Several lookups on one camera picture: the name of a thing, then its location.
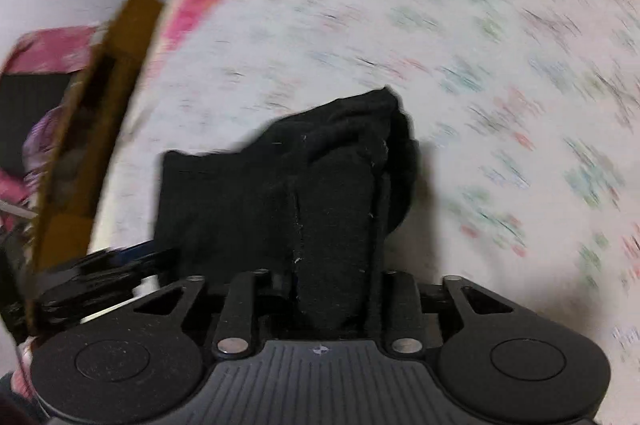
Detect white floral bed sheet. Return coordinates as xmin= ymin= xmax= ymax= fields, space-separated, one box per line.
xmin=92 ymin=0 xmax=640 ymax=425

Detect purple cloth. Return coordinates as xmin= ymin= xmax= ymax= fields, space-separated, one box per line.
xmin=21 ymin=104 xmax=67 ymax=186

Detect black pants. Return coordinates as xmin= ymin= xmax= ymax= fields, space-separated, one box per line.
xmin=152 ymin=86 xmax=422 ymax=342

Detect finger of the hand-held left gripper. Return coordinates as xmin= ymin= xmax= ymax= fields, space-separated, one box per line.
xmin=36 ymin=240 xmax=179 ymax=332

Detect wooden desk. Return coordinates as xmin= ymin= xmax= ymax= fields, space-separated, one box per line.
xmin=24 ymin=0 xmax=167 ymax=337

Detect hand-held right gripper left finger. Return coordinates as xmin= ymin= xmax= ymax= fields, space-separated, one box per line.
xmin=135 ymin=269 xmax=274 ymax=359

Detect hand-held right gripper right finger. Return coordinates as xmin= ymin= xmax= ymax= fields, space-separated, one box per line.
xmin=381 ymin=271 xmax=517 ymax=359

